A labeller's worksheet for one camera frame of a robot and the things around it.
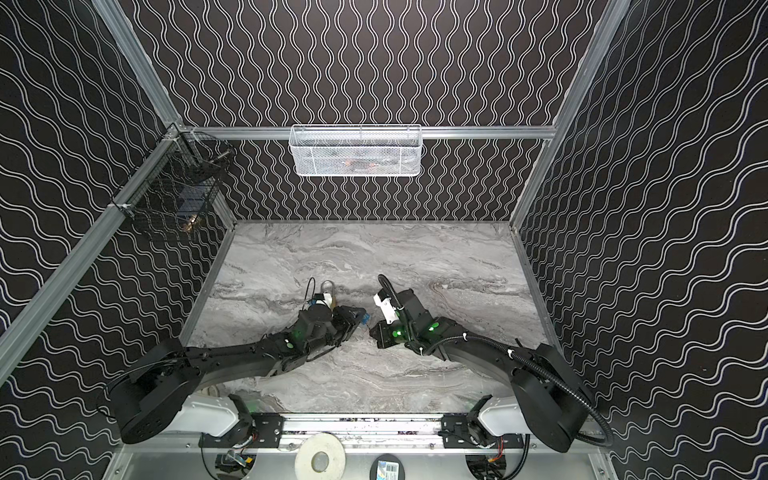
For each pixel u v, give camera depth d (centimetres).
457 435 74
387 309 76
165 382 48
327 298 81
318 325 64
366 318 82
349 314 79
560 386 39
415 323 65
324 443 73
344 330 74
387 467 69
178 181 95
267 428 76
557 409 42
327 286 105
